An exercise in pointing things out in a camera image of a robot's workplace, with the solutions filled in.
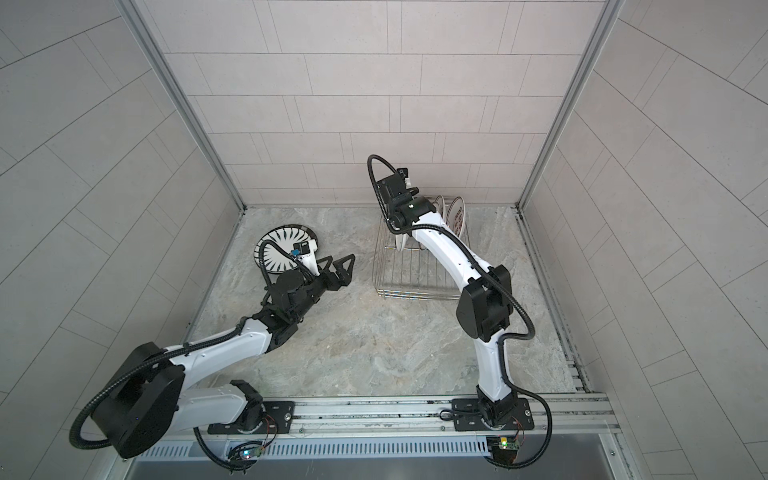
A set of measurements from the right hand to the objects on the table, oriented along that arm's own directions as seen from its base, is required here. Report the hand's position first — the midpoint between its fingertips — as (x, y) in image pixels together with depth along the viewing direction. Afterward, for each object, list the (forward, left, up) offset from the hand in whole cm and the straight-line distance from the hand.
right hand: (404, 205), depth 88 cm
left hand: (-16, +15, -2) cm, 22 cm away
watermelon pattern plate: (-4, +1, -12) cm, 12 cm away
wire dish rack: (-9, 0, -20) cm, 22 cm away
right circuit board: (-58, -18, -24) cm, 65 cm away
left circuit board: (-56, +40, -19) cm, 71 cm away
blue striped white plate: (+6, +42, -18) cm, 46 cm away
